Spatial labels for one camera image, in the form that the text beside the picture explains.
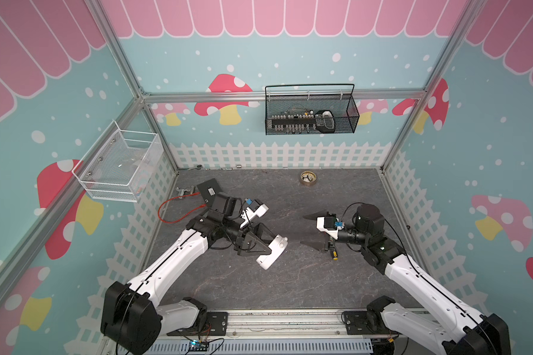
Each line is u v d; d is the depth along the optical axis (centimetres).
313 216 66
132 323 39
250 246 57
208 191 109
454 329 41
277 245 58
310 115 92
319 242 60
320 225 57
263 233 68
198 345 73
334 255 88
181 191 109
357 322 74
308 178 116
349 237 61
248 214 62
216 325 75
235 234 61
